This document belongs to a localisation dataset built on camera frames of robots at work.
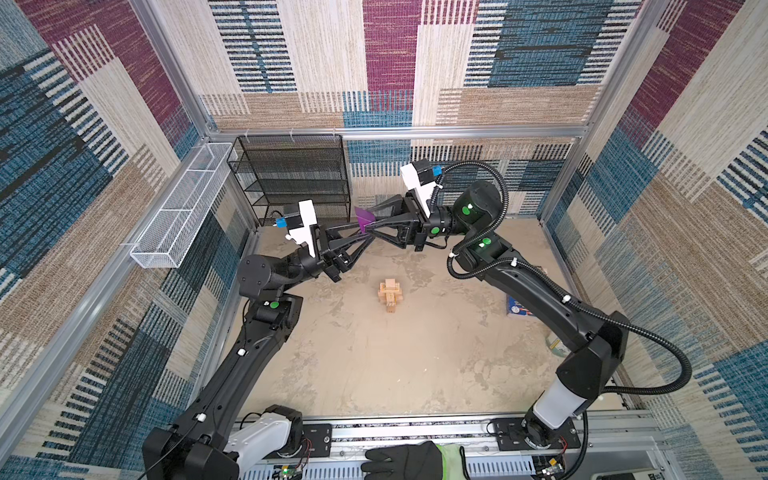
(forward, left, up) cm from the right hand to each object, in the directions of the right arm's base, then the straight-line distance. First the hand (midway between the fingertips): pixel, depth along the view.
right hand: (364, 228), depth 52 cm
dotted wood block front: (+12, -4, -41) cm, 43 cm away
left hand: (0, -1, -1) cm, 1 cm away
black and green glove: (-30, -9, -47) cm, 57 cm away
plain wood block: (+10, -4, -43) cm, 44 cm away
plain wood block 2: (+10, -5, -47) cm, 48 cm away
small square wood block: (+14, -4, -39) cm, 42 cm away
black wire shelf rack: (+54, +31, -26) cm, 68 cm away
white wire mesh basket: (+13, +48, -14) cm, 52 cm away
